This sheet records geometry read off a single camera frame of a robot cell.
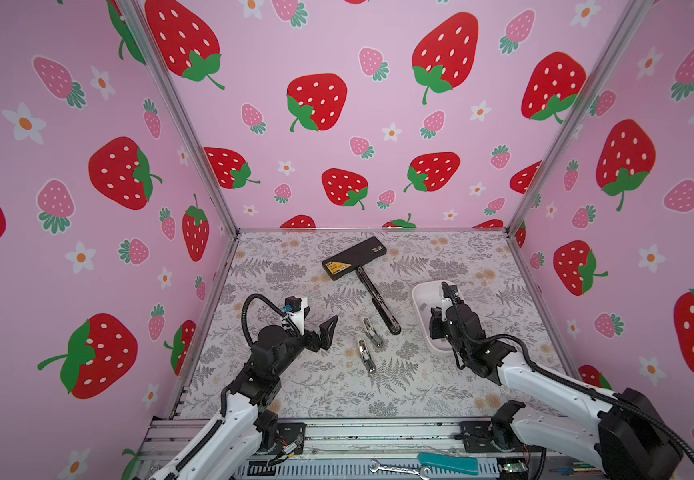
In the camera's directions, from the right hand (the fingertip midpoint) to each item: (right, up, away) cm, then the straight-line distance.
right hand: (431, 309), depth 85 cm
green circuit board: (+16, -35, -15) cm, 42 cm away
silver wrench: (-6, -36, -15) cm, 40 cm away
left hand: (-31, 0, -7) cm, 32 cm away
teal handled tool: (+1, -34, -15) cm, 37 cm away
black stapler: (-22, +15, +27) cm, 38 cm away
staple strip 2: (-17, -8, +6) cm, 20 cm away
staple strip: (-18, -16, +1) cm, 24 cm away
